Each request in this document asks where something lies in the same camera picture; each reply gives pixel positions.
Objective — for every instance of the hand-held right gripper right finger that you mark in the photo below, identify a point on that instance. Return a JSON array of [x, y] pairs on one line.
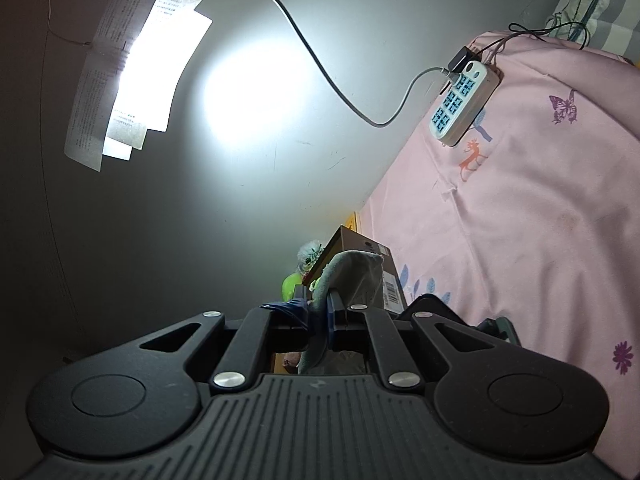
[[332, 312]]

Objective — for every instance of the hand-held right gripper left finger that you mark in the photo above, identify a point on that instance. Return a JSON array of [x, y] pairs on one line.
[[296, 312]]

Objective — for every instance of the mint green cloth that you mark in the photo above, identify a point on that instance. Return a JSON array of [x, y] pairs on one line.
[[350, 272]]

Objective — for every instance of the brown cardboard box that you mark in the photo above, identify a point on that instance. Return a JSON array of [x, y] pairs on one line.
[[345, 241]]

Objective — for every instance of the bright green plush toy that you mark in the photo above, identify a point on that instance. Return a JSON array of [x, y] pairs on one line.
[[291, 286]]

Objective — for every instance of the pink-brown plush toy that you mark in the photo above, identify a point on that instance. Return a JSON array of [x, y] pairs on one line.
[[292, 361]]

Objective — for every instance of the white-haired doll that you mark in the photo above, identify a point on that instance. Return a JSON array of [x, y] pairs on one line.
[[309, 255]]

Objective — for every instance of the yellow cardboard box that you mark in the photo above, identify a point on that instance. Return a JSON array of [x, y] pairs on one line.
[[354, 221]]

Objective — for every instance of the dark green phone stand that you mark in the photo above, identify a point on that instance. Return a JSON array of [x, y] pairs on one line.
[[500, 331]]

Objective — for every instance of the pink printed bedsheet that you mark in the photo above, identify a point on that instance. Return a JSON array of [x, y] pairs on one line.
[[550, 235]]

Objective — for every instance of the white power strip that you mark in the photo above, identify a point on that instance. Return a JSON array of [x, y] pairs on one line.
[[462, 102]]

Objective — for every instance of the black charger plug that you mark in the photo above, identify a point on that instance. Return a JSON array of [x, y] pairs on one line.
[[462, 59]]

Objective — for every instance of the white printed paper sheets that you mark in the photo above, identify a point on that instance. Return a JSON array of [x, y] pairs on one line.
[[100, 85]]

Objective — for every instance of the grey striped pillow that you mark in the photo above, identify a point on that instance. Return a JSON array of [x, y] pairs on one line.
[[610, 5]]

